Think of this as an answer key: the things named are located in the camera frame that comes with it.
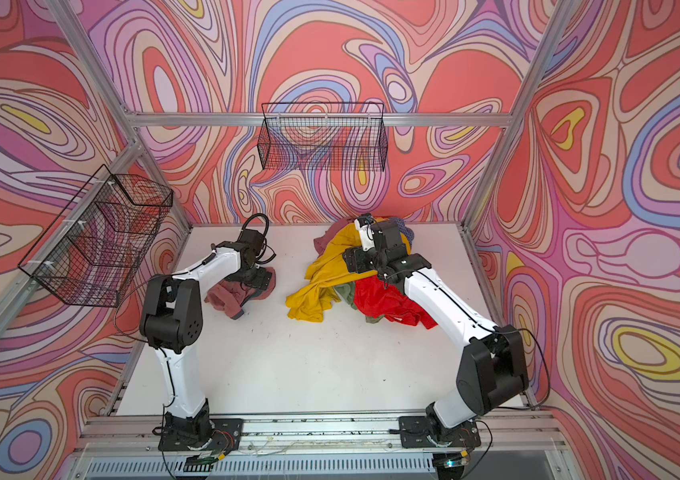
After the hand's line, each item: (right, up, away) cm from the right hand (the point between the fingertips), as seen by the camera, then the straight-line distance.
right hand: (358, 257), depth 84 cm
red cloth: (+5, -12, +5) cm, 14 cm away
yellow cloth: (-9, -3, +11) cm, 15 cm away
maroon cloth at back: (-13, +5, +27) cm, 30 cm away
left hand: (-34, -7, +15) cm, 38 cm away
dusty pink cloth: (-39, -12, +6) cm, 41 cm away
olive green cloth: (-3, -11, +9) cm, 14 cm away
